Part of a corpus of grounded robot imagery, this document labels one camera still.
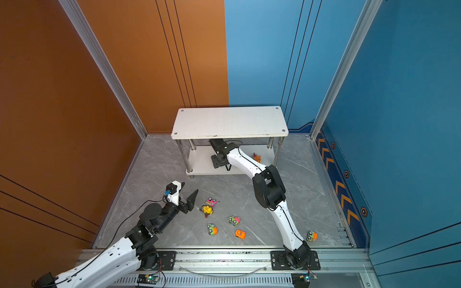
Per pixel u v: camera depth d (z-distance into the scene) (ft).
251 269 2.37
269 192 1.91
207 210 2.75
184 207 2.20
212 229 2.60
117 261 1.74
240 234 2.59
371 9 2.29
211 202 2.86
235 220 2.70
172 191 2.04
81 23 2.38
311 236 2.54
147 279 2.33
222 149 2.44
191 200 2.24
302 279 2.29
